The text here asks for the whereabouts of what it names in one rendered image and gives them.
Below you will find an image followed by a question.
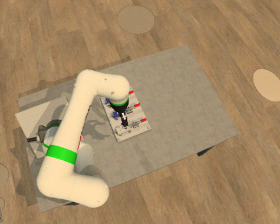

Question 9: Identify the red-handled toggle clamp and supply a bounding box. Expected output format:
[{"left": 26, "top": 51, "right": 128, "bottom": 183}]
[{"left": 128, "top": 118, "right": 146, "bottom": 128}]

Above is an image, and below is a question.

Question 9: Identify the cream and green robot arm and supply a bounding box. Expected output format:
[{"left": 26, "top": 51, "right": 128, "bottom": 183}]
[{"left": 27, "top": 70, "right": 130, "bottom": 207}]

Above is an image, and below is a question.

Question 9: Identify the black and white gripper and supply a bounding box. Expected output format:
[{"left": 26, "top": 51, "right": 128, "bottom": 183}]
[{"left": 114, "top": 107, "right": 128, "bottom": 128}]

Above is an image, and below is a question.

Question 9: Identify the toggle clamp with red handle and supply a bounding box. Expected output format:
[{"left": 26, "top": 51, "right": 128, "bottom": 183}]
[{"left": 126, "top": 103, "right": 140, "bottom": 114}]

